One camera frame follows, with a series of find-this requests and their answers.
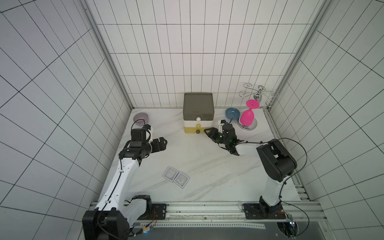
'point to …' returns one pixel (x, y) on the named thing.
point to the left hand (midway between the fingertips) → (159, 145)
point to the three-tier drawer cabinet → (198, 112)
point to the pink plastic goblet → (247, 117)
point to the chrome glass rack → (258, 92)
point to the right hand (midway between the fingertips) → (199, 132)
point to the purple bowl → (142, 115)
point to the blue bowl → (232, 113)
